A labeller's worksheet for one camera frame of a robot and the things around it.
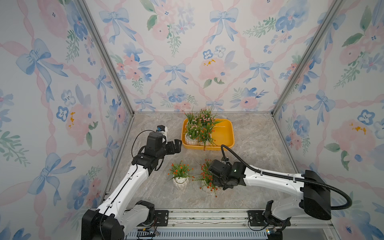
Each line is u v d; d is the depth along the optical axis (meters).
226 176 0.59
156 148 0.61
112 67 0.92
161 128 0.70
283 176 0.47
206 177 0.72
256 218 0.73
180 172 0.73
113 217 0.39
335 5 0.69
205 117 0.97
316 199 0.42
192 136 0.89
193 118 0.96
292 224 0.73
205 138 0.90
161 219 0.73
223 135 1.06
